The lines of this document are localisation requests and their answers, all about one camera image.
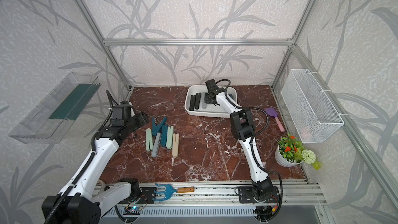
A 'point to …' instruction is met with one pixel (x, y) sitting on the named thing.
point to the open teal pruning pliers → (156, 128)
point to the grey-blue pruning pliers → (204, 106)
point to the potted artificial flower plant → (289, 153)
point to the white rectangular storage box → (211, 109)
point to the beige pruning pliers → (175, 143)
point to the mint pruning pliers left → (149, 139)
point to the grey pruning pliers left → (154, 152)
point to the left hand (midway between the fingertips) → (144, 116)
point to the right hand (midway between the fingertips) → (209, 98)
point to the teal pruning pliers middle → (164, 135)
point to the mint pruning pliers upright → (170, 137)
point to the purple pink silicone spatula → (273, 112)
